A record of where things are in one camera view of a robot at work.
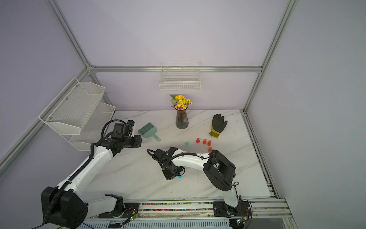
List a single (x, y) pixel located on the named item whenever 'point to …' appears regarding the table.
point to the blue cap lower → (180, 176)
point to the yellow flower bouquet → (180, 102)
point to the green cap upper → (187, 143)
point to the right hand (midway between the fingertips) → (174, 176)
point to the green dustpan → (148, 130)
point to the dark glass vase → (182, 120)
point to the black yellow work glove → (218, 124)
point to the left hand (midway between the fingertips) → (137, 142)
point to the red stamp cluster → (209, 143)
